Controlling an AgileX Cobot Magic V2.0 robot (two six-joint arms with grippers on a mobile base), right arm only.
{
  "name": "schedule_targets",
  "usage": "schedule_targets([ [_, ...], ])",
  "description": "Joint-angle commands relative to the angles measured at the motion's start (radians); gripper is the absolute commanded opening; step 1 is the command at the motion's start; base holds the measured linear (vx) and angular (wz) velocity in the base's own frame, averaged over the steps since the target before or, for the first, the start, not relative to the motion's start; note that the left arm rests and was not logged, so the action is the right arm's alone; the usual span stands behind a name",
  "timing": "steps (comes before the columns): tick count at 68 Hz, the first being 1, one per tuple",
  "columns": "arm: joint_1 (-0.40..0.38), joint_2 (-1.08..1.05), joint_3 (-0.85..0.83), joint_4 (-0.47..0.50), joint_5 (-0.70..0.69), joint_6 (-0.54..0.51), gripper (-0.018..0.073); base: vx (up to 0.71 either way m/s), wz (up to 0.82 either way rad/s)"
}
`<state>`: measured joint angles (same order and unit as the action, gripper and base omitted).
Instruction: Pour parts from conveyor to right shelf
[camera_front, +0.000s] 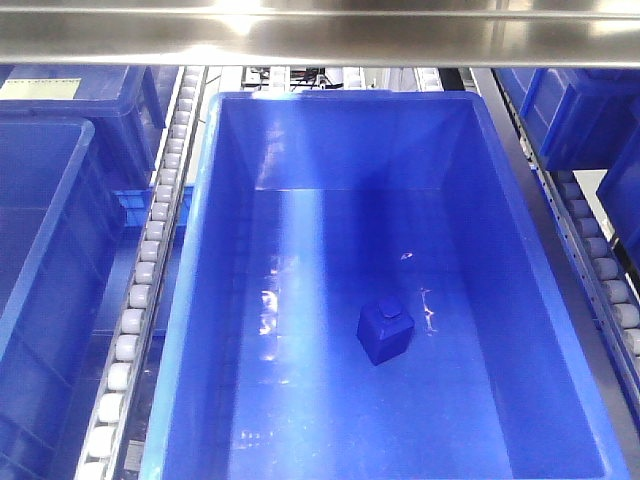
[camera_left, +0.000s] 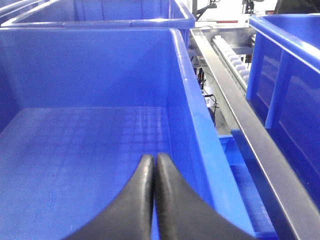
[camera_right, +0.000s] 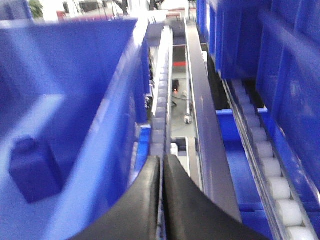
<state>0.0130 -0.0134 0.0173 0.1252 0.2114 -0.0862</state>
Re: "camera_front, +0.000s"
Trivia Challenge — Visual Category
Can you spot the blue block with knob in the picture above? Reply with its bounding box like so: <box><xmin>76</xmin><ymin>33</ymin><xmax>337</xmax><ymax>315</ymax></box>
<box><xmin>356</xmin><ymin>295</ymin><xmax>417</xmax><ymax>367</ymax></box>

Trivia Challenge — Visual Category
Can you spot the large blue plastic bin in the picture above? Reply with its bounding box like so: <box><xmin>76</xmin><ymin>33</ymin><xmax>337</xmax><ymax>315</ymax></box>
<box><xmin>138</xmin><ymin>89</ymin><xmax>633</xmax><ymax>480</ymax></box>

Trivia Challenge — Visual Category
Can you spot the steel rack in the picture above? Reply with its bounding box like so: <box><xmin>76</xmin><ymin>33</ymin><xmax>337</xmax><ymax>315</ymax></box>
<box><xmin>0</xmin><ymin>0</ymin><xmax>640</xmax><ymax>480</ymax></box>

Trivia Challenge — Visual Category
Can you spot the row of blue bins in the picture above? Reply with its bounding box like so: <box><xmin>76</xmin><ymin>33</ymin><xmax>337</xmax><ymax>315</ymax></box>
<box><xmin>0</xmin><ymin>64</ymin><xmax>640</xmax><ymax>480</ymax></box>

